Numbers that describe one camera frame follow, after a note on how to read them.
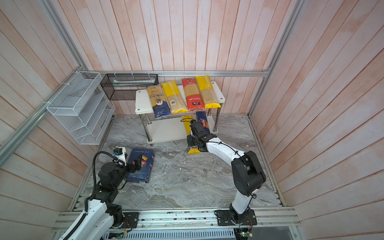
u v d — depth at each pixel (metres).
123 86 1.04
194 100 0.76
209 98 0.78
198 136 0.70
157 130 1.00
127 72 0.93
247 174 0.47
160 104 0.75
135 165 0.73
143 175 0.82
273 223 0.73
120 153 0.67
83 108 0.73
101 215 0.55
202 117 1.07
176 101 0.76
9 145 0.52
